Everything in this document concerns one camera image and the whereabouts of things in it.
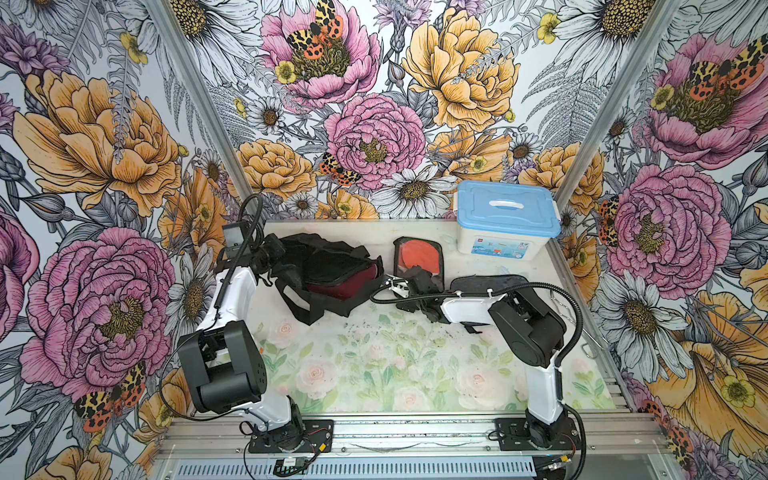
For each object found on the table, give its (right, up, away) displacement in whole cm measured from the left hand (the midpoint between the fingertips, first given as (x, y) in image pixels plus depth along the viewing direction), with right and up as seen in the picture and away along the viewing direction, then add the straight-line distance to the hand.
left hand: (285, 253), depth 89 cm
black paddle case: (+63, -10, +13) cm, 65 cm away
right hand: (+37, -11, +11) cm, 40 cm away
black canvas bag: (+8, -2, -4) cm, 9 cm away
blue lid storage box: (+69, +11, +12) cm, 70 cm away
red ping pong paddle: (+38, 0, +22) cm, 43 cm away
